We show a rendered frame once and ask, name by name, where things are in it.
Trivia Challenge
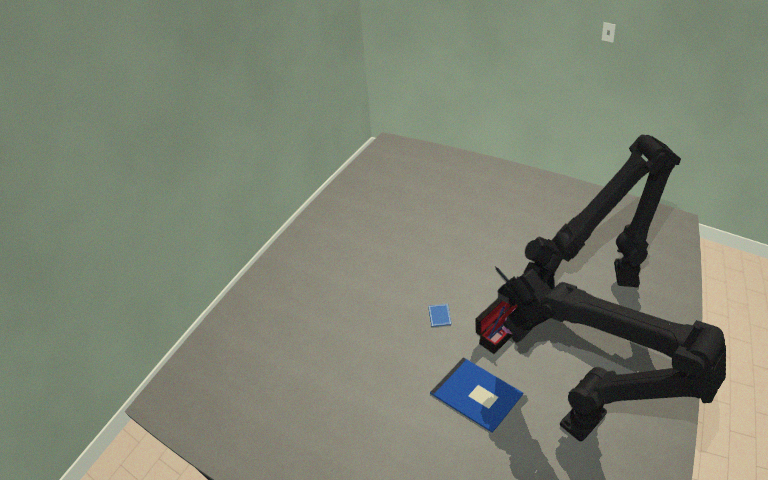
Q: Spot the red glasses case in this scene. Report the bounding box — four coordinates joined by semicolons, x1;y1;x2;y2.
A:
475;298;517;354

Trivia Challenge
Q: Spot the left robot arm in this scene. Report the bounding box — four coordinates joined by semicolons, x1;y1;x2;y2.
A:
498;269;726;442

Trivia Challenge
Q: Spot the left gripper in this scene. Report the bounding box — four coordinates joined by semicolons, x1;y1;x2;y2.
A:
503;304;539;343

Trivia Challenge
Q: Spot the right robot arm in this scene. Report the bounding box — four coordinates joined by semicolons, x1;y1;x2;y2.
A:
523;135;681;287

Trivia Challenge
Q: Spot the blue notebook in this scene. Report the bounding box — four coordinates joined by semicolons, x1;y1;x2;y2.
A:
430;357;523;433

